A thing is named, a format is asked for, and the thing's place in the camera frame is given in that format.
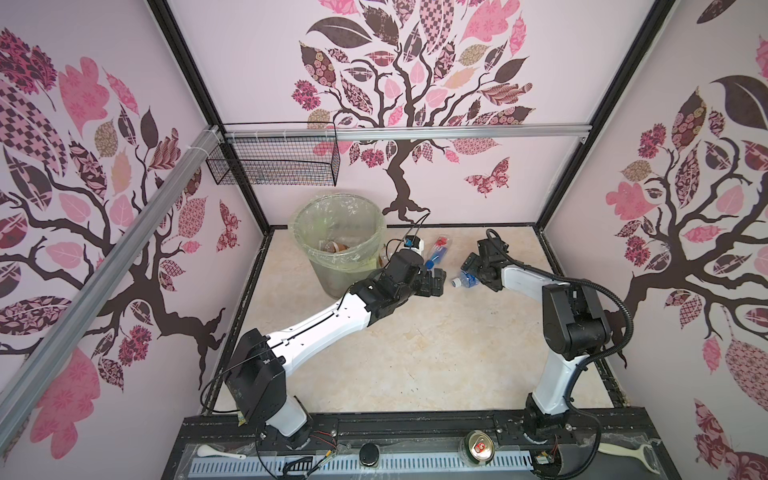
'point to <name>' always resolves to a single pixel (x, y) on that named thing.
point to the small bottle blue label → (465, 280)
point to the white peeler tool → (643, 452)
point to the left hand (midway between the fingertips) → (431, 277)
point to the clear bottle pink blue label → (439, 251)
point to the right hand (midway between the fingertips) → (477, 265)
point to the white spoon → (205, 450)
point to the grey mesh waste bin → (333, 282)
